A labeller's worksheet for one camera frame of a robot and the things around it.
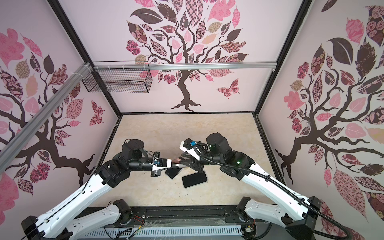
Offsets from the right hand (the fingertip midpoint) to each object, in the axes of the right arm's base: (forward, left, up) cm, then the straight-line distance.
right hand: (182, 155), depth 62 cm
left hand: (-2, +4, -5) cm, 7 cm away
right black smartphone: (+1, -4, -30) cm, 30 cm away
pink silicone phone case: (-3, +2, +1) cm, 4 cm away
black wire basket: (+56, +43, +5) cm, 71 cm away
